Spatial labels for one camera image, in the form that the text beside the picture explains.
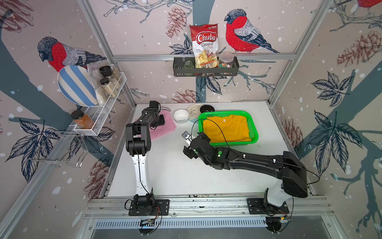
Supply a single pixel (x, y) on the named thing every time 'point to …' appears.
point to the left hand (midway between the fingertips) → (163, 121)
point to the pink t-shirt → (169, 125)
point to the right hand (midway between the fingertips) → (191, 139)
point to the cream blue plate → (194, 110)
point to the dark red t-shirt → (207, 127)
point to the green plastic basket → (252, 131)
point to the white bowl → (181, 115)
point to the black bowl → (206, 108)
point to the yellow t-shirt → (235, 129)
